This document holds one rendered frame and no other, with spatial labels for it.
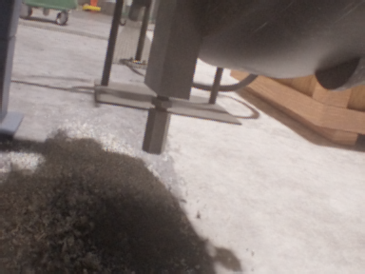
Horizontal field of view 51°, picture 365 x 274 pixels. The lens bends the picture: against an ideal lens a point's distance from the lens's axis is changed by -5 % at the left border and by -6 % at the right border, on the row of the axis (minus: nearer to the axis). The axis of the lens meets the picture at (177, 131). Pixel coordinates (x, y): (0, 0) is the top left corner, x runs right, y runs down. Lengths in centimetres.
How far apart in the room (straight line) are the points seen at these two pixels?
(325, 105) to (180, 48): 95
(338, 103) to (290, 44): 102
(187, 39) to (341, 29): 14
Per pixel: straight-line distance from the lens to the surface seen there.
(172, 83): 32
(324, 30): 23
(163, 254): 46
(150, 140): 36
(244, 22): 26
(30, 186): 55
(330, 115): 126
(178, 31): 32
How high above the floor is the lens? 25
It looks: 16 degrees down
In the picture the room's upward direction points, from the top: 13 degrees clockwise
